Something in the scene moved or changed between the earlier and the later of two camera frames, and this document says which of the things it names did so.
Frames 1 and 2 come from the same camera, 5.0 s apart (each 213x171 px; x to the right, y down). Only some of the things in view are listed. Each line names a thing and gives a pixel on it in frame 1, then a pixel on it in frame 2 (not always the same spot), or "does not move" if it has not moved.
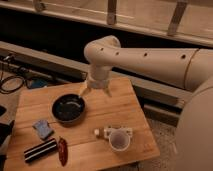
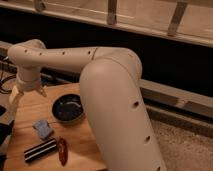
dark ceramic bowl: (68, 108) does not move
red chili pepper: (63, 151) does not move
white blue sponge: (43, 128) does not move
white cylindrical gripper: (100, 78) to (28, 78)
